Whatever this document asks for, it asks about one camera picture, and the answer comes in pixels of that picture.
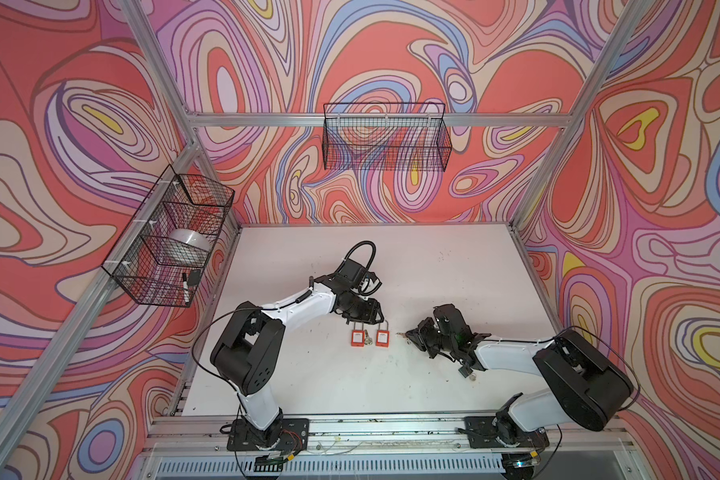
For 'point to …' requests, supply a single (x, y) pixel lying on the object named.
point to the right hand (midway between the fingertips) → (405, 337)
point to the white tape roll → (186, 247)
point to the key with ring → (367, 339)
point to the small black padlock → (465, 371)
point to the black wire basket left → (176, 201)
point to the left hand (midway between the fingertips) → (381, 316)
